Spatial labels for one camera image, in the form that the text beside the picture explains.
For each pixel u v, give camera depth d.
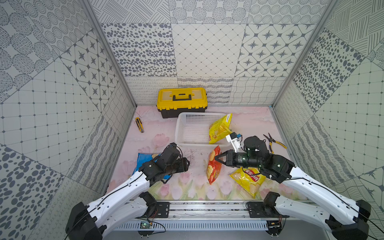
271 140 1.01
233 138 0.63
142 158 0.87
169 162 0.60
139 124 1.07
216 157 0.66
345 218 0.39
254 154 0.51
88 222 0.39
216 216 0.73
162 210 0.73
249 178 0.79
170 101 1.01
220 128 0.90
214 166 0.65
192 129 1.05
